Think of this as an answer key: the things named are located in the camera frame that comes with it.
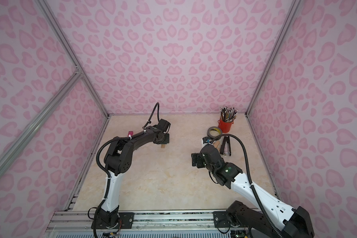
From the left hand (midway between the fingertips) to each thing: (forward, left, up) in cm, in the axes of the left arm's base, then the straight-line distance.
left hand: (169, 140), depth 104 cm
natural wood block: (-4, +4, 0) cm, 6 cm away
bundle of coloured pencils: (+10, -39, +15) cm, 44 cm away
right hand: (-19, -18, +16) cm, 31 cm away
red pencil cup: (+8, -40, +5) cm, 41 cm away
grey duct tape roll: (+8, -33, 0) cm, 34 cm away
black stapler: (+1, -40, 0) cm, 40 cm away
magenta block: (+8, +29, -1) cm, 30 cm away
